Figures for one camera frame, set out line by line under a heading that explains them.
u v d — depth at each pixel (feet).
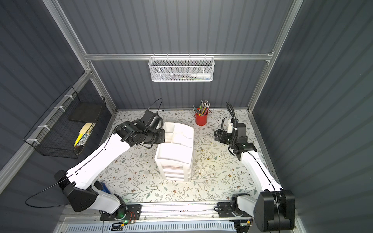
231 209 2.41
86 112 2.59
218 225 2.32
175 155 2.32
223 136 2.42
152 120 1.80
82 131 2.41
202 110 3.38
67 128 2.42
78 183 1.31
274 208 1.30
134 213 2.37
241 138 2.06
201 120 3.52
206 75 2.87
